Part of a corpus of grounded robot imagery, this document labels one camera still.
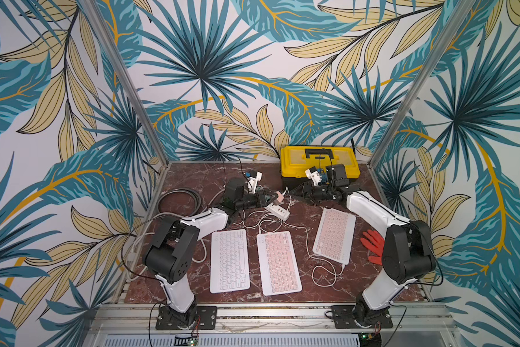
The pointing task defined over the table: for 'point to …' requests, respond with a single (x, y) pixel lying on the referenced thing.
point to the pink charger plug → (280, 196)
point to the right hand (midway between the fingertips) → (292, 194)
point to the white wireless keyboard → (229, 264)
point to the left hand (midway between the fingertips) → (276, 198)
